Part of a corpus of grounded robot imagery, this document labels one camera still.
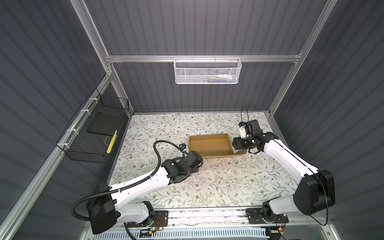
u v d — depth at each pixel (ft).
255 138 2.00
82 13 2.29
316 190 1.36
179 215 2.48
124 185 1.43
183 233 2.53
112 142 2.32
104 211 1.27
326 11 2.32
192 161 1.89
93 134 2.40
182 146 2.32
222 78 3.00
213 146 3.35
